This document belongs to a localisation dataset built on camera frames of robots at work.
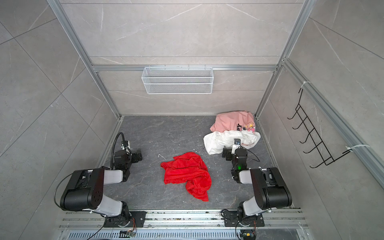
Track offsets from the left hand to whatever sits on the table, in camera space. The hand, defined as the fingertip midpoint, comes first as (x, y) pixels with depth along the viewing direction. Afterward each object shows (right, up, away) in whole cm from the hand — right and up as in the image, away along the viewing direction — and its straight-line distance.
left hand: (131, 147), depth 94 cm
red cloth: (+38, -11, -8) cm, 40 cm away
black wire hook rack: (+97, +9, -25) cm, 101 cm away
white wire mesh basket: (+29, +45, +6) cm, 54 cm away
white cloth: (+55, +3, +3) cm, 55 cm away
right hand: (+65, +1, 0) cm, 65 cm away
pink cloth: (+69, +17, +10) cm, 71 cm away
